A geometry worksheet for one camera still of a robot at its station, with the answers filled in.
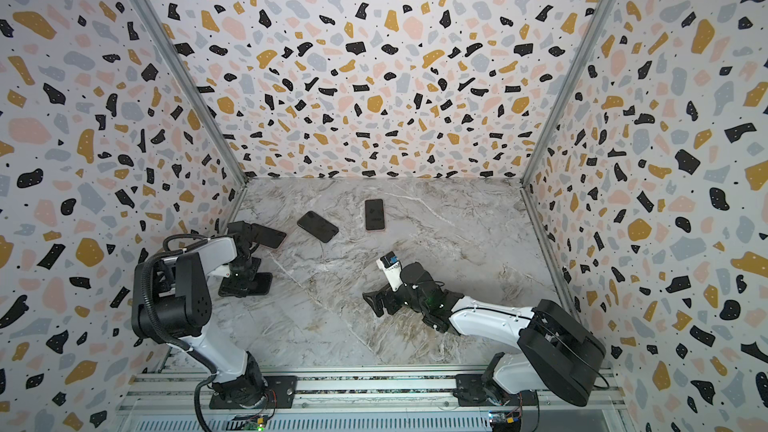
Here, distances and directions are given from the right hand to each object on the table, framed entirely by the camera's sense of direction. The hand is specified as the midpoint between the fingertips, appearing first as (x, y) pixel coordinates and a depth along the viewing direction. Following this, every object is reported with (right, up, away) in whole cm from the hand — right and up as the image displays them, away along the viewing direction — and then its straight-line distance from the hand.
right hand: (371, 283), depth 81 cm
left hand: (-39, 0, +12) cm, 41 cm away
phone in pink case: (-2, +18, +28) cm, 33 cm away
